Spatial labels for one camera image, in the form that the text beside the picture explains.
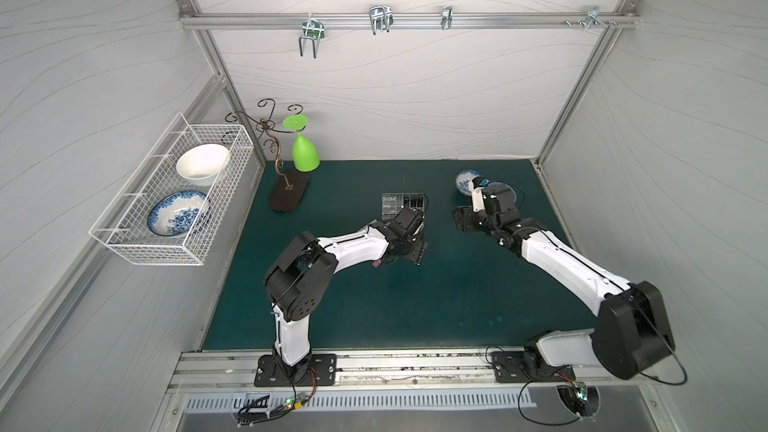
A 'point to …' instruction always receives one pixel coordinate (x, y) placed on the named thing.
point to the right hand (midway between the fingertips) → (463, 209)
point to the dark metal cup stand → (285, 195)
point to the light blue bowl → (499, 183)
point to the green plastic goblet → (304, 157)
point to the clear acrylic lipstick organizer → (393, 203)
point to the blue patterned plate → (175, 213)
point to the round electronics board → (581, 398)
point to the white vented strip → (373, 401)
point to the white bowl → (201, 164)
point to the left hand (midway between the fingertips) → (417, 249)
